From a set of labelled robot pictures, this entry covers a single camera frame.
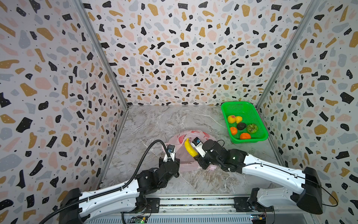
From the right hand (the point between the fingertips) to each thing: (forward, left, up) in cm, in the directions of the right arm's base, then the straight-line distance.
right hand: (194, 154), depth 73 cm
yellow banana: (+3, +2, +1) cm, 3 cm away
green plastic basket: (+45, -45, -15) cm, 65 cm away
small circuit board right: (-26, -33, -20) cm, 47 cm away
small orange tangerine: (+25, -29, -15) cm, 41 cm away
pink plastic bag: (+4, +4, -19) cm, 19 cm away
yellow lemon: (+37, -36, -16) cm, 54 cm away
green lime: (+26, -42, -13) cm, 52 cm away
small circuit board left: (-27, +27, -18) cm, 42 cm away
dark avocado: (+30, -36, -15) cm, 49 cm away
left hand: (+1, +9, -1) cm, 9 cm away
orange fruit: (+21, -37, -14) cm, 44 cm away
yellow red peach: (+36, -30, -15) cm, 49 cm away
